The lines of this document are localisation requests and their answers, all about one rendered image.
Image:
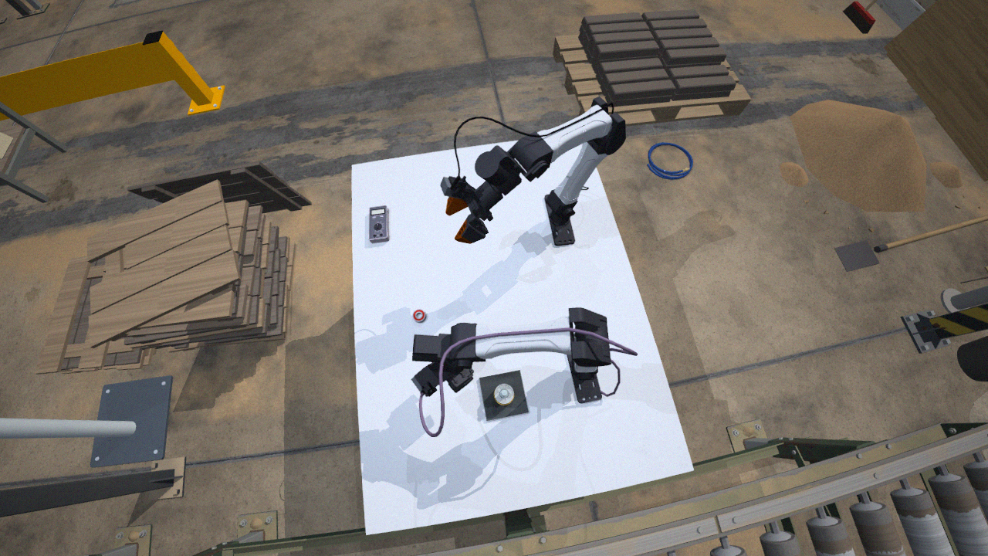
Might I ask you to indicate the coiled blue hose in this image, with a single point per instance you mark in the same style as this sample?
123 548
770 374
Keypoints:
673 173

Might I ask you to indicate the red and black broom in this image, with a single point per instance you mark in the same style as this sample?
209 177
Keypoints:
860 16

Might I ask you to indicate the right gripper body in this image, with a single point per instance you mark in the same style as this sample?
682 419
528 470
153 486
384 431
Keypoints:
475 227

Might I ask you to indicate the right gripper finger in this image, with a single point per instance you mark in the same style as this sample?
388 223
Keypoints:
459 237
455 205

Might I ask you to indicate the dark grey steel column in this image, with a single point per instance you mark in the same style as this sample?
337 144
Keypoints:
34 498

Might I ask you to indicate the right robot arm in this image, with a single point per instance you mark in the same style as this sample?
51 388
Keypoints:
535 154

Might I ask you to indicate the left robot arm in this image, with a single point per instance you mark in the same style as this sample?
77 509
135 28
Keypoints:
552 336

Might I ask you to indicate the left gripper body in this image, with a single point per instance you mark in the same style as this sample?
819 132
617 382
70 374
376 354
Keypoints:
460 377

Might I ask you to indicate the dark grey metal shelving rack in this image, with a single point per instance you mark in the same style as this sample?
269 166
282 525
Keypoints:
25 130

